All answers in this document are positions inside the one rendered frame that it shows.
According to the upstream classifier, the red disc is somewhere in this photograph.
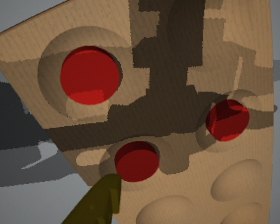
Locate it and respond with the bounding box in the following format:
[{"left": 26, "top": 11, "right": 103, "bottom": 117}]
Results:
[
  {"left": 60, "top": 46, "right": 120, "bottom": 105},
  {"left": 114, "top": 141, "right": 159, "bottom": 182},
  {"left": 205, "top": 99, "right": 250, "bottom": 142}
]

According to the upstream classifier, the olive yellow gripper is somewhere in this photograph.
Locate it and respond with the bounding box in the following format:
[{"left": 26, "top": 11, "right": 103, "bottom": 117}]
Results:
[{"left": 61, "top": 174, "right": 122, "bottom": 224}]

